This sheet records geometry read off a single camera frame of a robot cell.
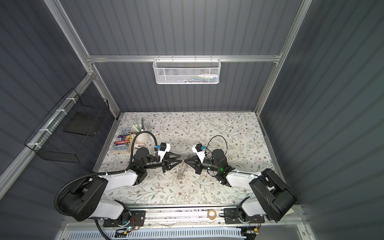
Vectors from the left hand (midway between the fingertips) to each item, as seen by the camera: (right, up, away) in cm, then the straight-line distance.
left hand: (181, 158), depth 78 cm
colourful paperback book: (-42, +7, +24) cm, 49 cm away
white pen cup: (-32, +16, +21) cm, 42 cm away
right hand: (+3, -2, +1) cm, 4 cm away
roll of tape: (+16, -29, -4) cm, 34 cm away
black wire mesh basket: (-56, +14, -5) cm, 58 cm away
